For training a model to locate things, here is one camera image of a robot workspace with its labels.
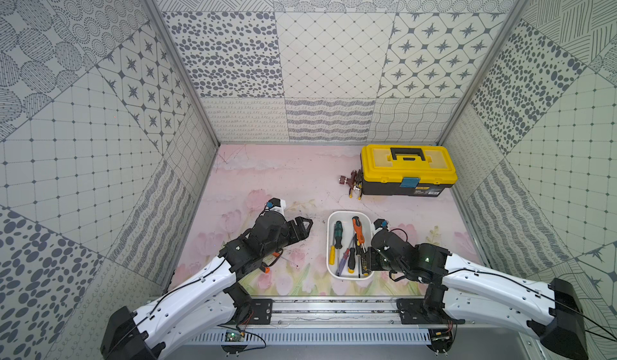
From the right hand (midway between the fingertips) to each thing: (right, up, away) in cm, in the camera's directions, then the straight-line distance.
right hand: (365, 258), depth 77 cm
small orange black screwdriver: (-34, -5, +4) cm, 34 cm away
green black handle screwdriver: (-8, +6, +12) cm, 15 cm away
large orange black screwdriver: (-1, +9, +7) cm, 11 cm away
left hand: (-19, +13, -2) cm, 23 cm away
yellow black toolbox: (+19, +29, +14) cm, 37 cm away
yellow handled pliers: (+2, +22, +27) cm, 35 cm away
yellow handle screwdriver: (-10, -2, +8) cm, 13 cm away
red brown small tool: (-4, +24, +27) cm, 36 cm away
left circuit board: (-42, -22, -5) cm, 47 cm away
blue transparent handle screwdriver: (-6, -3, +7) cm, 10 cm away
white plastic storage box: (-4, +4, +14) cm, 15 cm away
